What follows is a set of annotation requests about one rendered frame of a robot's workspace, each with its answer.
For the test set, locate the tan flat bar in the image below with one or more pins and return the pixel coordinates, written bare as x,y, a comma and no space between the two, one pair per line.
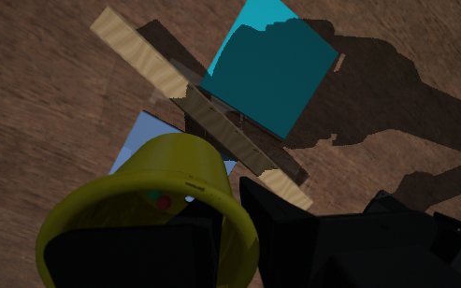
115,31

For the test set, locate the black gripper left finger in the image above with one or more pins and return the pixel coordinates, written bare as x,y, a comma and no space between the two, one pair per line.
183,252

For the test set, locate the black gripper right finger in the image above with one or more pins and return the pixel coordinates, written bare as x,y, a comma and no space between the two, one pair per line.
295,245

